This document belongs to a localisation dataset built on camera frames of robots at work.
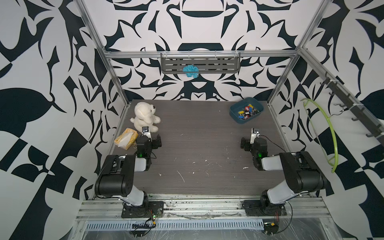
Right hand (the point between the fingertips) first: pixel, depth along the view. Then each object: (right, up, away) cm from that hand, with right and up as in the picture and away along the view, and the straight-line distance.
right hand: (251, 135), depth 96 cm
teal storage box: (+2, +17, +19) cm, 26 cm away
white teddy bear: (-65, +12, -6) cm, 67 cm away
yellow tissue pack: (-78, -2, -1) cm, 78 cm away
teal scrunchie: (-38, +40, -4) cm, 55 cm away
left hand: (-64, +2, -2) cm, 64 cm away
